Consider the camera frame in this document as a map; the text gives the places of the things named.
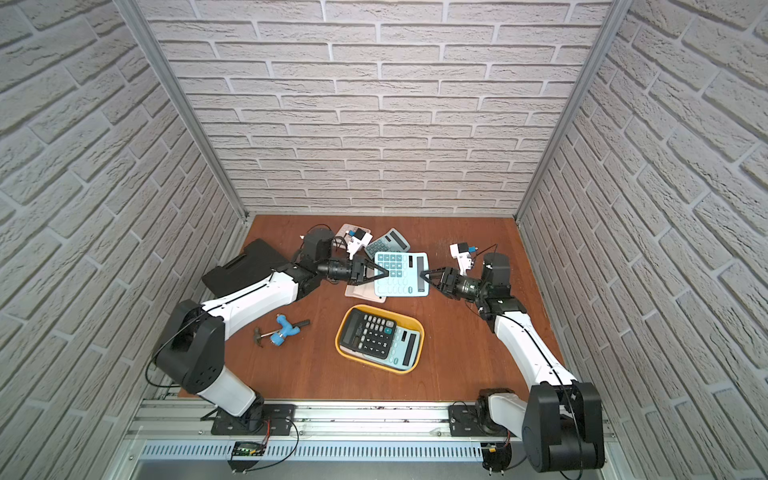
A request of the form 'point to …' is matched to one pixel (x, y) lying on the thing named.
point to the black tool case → (258, 261)
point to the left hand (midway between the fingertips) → (379, 264)
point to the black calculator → (368, 333)
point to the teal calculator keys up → (390, 241)
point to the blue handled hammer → (285, 329)
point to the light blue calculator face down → (404, 277)
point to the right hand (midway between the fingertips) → (428, 278)
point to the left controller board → (247, 448)
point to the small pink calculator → (346, 227)
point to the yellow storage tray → (401, 320)
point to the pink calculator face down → (365, 291)
